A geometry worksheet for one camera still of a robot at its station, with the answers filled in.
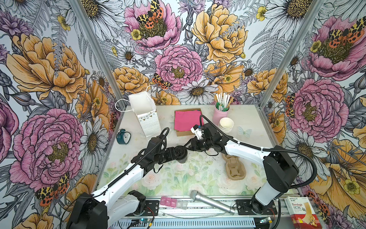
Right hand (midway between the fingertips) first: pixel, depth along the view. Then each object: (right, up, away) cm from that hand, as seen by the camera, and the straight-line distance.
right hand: (187, 150), depth 82 cm
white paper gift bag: (-29, +27, +15) cm, 43 cm away
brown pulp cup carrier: (+28, -12, +3) cm, 31 cm away
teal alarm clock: (-42, +6, +12) cm, 44 cm away
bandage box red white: (+55, -28, -13) cm, 63 cm away
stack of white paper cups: (+25, +14, +13) cm, 32 cm away
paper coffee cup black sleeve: (-3, -7, +4) cm, 9 cm away
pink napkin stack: (-2, +16, +27) cm, 31 cm away
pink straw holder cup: (+23, +23, +15) cm, 36 cm away
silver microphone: (+4, -21, -8) cm, 23 cm away
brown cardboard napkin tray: (-2, +7, +20) cm, 21 cm away
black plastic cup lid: (-3, -1, -1) cm, 4 cm away
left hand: (-6, -4, 0) cm, 7 cm away
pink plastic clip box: (-7, -25, -8) cm, 27 cm away
